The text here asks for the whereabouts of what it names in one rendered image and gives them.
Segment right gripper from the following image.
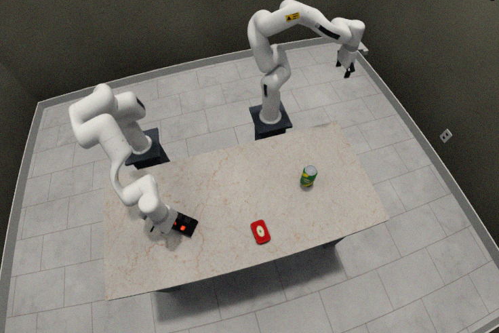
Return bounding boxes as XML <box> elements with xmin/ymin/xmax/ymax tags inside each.
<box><xmin>154</xmin><ymin>204</ymin><xmax>178</xmax><ymax>234</ymax></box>

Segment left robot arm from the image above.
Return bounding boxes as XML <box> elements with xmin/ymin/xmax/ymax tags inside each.
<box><xmin>247</xmin><ymin>0</ymin><xmax>369</xmax><ymax>125</ymax></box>

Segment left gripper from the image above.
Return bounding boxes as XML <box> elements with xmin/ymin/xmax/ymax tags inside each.
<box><xmin>336</xmin><ymin>44</ymin><xmax>357</xmax><ymax>79</ymax></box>

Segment green and yellow drink can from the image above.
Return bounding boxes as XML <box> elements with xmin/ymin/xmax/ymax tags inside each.
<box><xmin>300</xmin><ymin>165</ymin><xmax>317</xmax><ymax>187</ymax></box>

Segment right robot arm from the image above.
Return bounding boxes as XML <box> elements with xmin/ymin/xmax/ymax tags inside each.
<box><xmin>68</xmin><ymin>83</ymin><xmax>169</xmax><ymax>225</ymax></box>

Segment red mint tin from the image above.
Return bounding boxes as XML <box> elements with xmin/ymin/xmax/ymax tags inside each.
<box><xmin>250</xmin><ymin>219</ymin><xmax>271</xmax><ymax>244</ymax></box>

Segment black power strip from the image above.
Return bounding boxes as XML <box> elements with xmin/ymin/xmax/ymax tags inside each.
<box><xmin>175</xmin><ymin>212</ymin><xmax>198</xmax><ymax>237</ymax></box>

